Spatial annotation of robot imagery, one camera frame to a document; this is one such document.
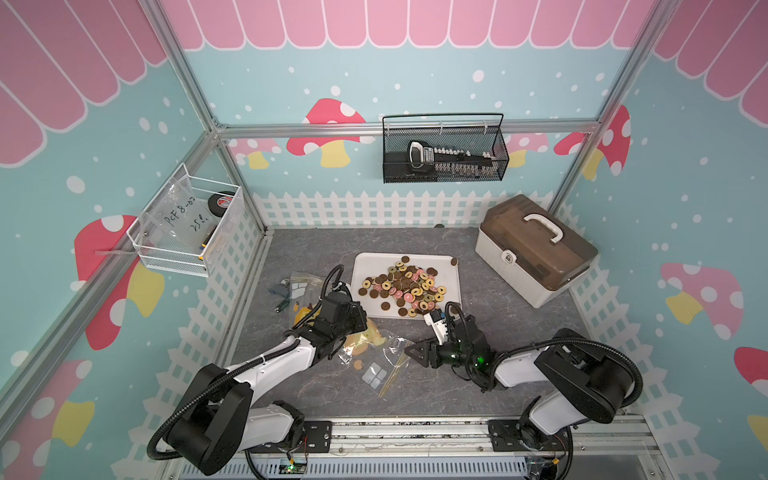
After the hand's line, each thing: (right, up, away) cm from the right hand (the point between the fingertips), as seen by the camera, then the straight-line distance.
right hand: (409, 350), depth 83 cm
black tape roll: (-52, +41, -2) cm, 66 cm away
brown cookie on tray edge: (+18, +25, +25) cm, 40 cm away
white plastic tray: (-12, +23, +27) cm, 38 cm away
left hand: (-12, +8, +5) cm, 16 cm away
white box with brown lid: (+40, +28, +9) cm, 50 cm away
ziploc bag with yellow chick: (-32, +15, +11) cm, 37 cm away
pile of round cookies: (+2, +16, +14) cm, 21 cm away
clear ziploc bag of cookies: (-9, -3, +2) cm, 10 cm away
